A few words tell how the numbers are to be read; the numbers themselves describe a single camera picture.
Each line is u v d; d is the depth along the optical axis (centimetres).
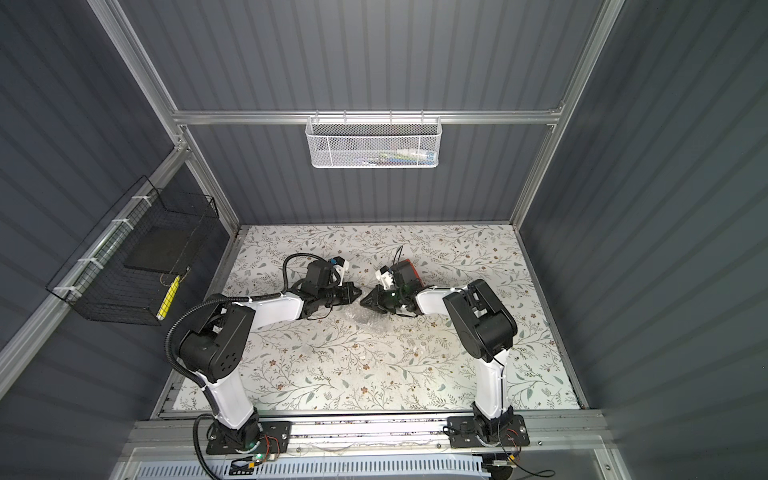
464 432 72
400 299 78
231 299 53
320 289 78
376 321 86
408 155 91
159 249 75
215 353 49
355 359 87
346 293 85
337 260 89
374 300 85
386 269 92
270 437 72
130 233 72
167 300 68
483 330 53
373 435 76
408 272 82
